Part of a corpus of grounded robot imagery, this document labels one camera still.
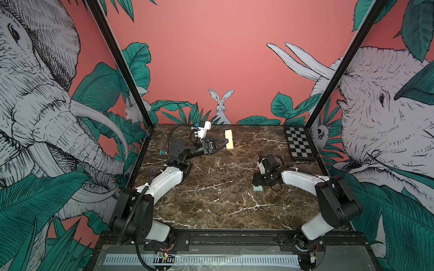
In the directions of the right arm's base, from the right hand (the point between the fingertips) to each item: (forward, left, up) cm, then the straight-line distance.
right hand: (255, 178), depth 93 cm
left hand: (-3, +16, +34) cm, 38 cm away
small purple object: (+5, +59, 0) cm, 59 cm away
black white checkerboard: (+25, -32, 0) cm, 40 cm away
